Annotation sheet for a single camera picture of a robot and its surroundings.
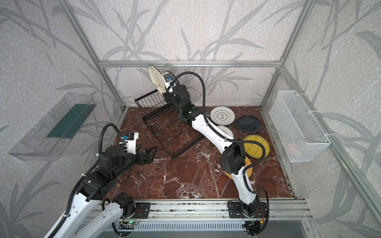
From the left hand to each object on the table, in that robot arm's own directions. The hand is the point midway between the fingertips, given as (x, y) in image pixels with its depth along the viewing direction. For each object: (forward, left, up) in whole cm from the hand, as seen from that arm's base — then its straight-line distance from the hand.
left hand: (150, 147), depth 69 cm
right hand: (+28, -7, +17) cm, 34 cm away
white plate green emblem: (+41, -41, -24) cm, 63 cm away
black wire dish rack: (+21, -8, -24) cm, 34 cm away
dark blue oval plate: (+34, -61, -25) cm, 74 cm away
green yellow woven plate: (-4, -47, +5) cm, 48 cm away
